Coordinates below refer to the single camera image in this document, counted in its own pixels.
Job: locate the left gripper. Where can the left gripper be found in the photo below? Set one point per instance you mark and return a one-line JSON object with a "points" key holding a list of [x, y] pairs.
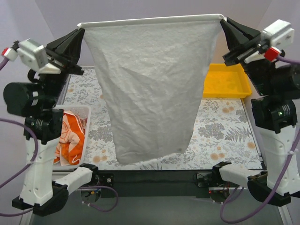
{"points": [[63, 59]]}

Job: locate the orange patterned towel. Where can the orange patterned towel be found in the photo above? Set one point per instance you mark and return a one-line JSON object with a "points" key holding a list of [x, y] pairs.
{"points": [[69, 150]]}

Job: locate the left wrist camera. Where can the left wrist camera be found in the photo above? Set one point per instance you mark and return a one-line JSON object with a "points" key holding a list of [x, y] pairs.
{"points": [[32, 54]]}

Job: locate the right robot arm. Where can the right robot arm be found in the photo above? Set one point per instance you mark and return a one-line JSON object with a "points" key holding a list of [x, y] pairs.
{"points": [[277, 81]]}

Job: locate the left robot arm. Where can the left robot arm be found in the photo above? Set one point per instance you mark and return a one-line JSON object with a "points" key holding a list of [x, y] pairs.
{"points": [[36, 101]]}

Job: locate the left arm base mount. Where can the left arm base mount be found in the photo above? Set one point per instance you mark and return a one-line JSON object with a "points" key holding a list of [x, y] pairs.
{"points": [[97, 189]]}

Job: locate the yellow plastic tray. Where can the yellow plastic tray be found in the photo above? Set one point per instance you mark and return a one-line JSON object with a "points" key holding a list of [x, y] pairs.
{"points": [[226, 82]]}

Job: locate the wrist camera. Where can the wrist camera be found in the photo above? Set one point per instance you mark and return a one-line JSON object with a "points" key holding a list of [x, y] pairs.
{"points": [[32, 54], [273, 39]]}

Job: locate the white plastic basket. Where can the white plastic basket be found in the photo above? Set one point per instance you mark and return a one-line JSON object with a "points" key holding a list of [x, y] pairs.
{"points": [[84, 112]]}

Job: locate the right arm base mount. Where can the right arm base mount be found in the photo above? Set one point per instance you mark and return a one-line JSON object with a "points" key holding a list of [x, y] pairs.
{"points": [[217, 192]]}

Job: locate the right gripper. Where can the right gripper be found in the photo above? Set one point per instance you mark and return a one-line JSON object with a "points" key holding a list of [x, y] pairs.
{"points": [[243, 49]]}

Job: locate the white towel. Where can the white towel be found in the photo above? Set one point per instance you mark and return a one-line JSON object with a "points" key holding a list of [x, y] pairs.
{"points": [[151, 72]]}

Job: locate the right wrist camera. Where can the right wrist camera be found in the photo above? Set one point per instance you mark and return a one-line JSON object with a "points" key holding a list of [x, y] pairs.
{"points": [[273, 39]]}

